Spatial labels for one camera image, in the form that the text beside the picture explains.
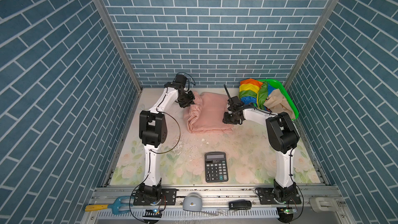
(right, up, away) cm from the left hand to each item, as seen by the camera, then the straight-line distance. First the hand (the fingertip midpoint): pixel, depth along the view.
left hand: (195, 101), depth 97 cm
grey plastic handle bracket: (+59, -47, -27) cm, 80 cm away
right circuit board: (+44, -53, -25) cm, 73 cm away
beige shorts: (+54, -1, +4) cm, 54 cm away
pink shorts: (+7, -9, +8) cm, 14 cm away
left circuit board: (-18, -53, -25) cm, 61 cm away
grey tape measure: (+1, -42, -33) cm, 53 cm away
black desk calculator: (+12, -35, -16) cm, 40 cm away
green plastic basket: (+45, +5, +5) cm, 46 cm away
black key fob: (+22, -46, -28) cm, 59 cm away
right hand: (+19, -12, +5) cm, 23 cm away
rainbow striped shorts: (+40, +7, +9) cm, 41 cm away
